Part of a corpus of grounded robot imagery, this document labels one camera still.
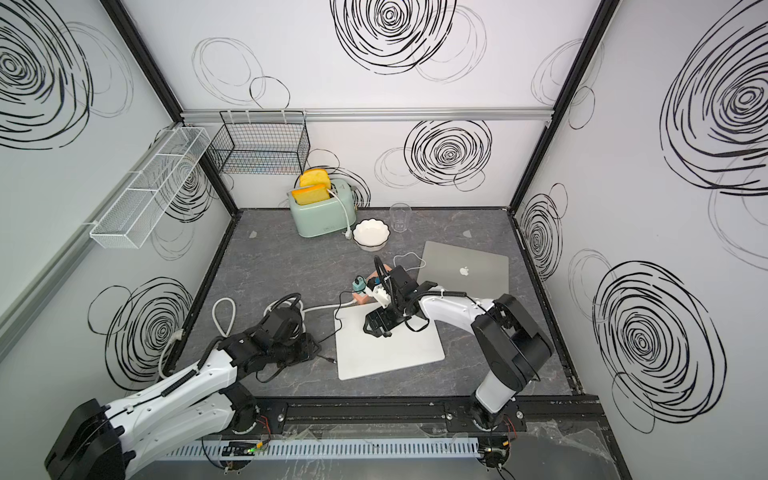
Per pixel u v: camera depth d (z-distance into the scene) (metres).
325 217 1.04
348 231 1.08
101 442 0.40
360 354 0.84
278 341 0.64
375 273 0.79
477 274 1.02
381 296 0.81
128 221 0.71
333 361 0.83
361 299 0.93
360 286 0.90
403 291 0.70
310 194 0.99
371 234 1.10
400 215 1.12
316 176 1.02
